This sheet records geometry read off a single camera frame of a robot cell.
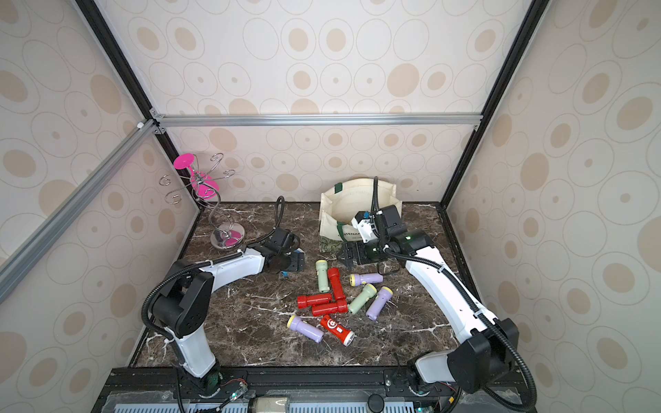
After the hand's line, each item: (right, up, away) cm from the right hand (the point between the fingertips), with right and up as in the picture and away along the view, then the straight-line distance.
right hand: (360, 253), depth 77 cm
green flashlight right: (+1, -17, +10) cm, 20 cm away
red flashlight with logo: (-8, -24, +4) cm, 25 cm away
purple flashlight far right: (+10, -15, +11) cm, 21 cm away
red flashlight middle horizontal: (-18, -17, +10) cm, 27 cm away
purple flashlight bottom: (-17, -25, +4) cm, 30 cm away
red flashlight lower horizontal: (-6, -19, +8) cm, 21 cm away
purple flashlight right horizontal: (0, -11, +14) cm, 18 cm away
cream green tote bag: (-5, +18, +25) cm, 31 cm away
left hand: (-20, -5, +17) cm, 27 cm away
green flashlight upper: (-12, -9, +17) cm, 23 cm away
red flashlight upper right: (-8, -10, +16) cm, 21 cm away
